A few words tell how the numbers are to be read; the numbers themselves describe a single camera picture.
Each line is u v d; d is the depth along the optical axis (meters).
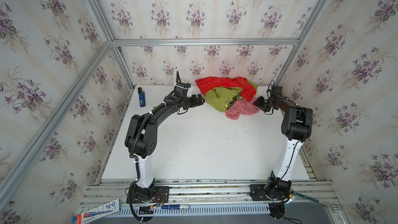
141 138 0.50
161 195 0.72
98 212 0.67
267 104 0.93
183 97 0.75
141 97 1.11
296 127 0.60
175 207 0.69
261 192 0.73
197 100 0.84
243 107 1.04
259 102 0.96
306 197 0.72
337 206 0.71
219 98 1.00
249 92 1.08
